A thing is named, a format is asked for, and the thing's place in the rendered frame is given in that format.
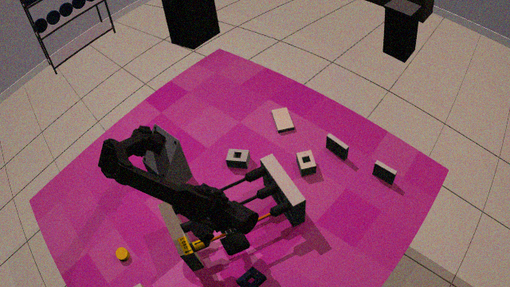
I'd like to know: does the yellow short cylinder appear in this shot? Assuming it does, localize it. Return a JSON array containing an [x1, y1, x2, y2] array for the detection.
[[116, 247, 130, 261]]

